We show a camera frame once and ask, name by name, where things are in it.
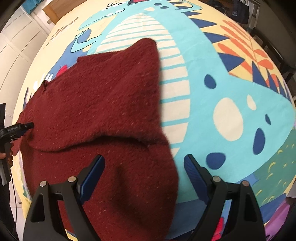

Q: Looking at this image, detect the dark red knitted sweater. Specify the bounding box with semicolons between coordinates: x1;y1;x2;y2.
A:
13;38;178;240

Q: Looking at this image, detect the person's left hand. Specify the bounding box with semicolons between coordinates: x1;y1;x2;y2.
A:
0;143;14;168

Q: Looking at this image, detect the white panelled wardrobe door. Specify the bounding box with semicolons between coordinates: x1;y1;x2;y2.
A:
1;7;48;116

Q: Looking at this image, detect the colourful dinosaur print bedsheet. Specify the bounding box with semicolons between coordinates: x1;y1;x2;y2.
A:
14;1;295;239

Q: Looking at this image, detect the teal curtain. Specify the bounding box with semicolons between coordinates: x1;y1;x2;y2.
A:
22;0;44;15

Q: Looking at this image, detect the wooden headboard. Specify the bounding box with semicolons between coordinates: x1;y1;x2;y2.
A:
43;0;87;24

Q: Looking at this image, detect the dark wooden chair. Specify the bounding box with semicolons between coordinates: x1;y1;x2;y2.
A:
250;27;295;83

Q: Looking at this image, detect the dark hanging bag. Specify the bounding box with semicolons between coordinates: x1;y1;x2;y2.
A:
231;0;249;25

